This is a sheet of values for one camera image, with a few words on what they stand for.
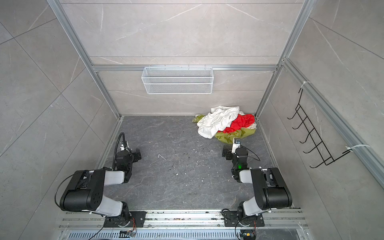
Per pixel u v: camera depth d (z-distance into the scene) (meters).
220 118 1.03
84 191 0.45
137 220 0.73
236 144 0.80
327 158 0.58
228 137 0.99
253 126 1.01
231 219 0.73
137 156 0.88
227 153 0.84
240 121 1.01
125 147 0.80
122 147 0.80
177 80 1.01
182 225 0.73
